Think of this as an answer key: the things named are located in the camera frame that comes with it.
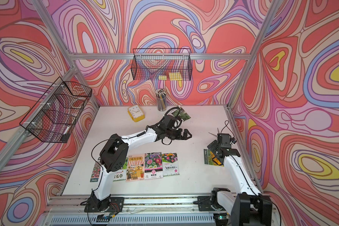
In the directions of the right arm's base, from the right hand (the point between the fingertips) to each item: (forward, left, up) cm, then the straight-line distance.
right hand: (215, 153), depth 85 cm
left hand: (+9, +16, +5) cm, 19 cm away
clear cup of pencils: (+43, +33, +7) cm, 55 cm away
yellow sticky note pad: (+42, +23, +28) cm, 55 cm away
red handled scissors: (+18, -5, -7) cm, 20 cm away
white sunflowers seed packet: (-3, +28, -7) cm, 29 cm away
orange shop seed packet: (-5, +50, -6) cm, 50 cm away
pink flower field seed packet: (-7, +73, -5) cm, 74 cm away
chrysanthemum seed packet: (-5, +39, -6) cm, 40 cm away
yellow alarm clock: (+39, +55, -2) cm, 67 cm away
